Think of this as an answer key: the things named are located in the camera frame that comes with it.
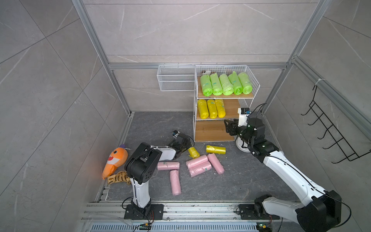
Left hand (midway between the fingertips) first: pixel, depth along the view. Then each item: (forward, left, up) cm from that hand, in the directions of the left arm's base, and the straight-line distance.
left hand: (191, 139), depth 98 cm
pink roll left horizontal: (-18, +18, +1) cm, 26 cm away
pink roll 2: (-21, -4, +1) cm, 21 cm away
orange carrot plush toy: (-15, +44, +6) cm, 47 cm away
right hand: (-4, -21, +25) cm, 33 cm away
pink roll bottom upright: (-24, +11, 0) cm, 27 cm away
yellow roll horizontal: (-10, -1, -1) cm, 10 cm away
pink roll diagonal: (-17, -15, -1) cm, 23 cm away
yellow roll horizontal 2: (-8, -16, 0) cm, 18 cm away
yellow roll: (+6, -7, +24) cm, 26 cm away
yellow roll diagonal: (+6, -17, +24) cm, 31 cm away
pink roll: (-16, -3, 0) cm, 16 cm away
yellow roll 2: (+3, -13, +24) cm, 27 cm away
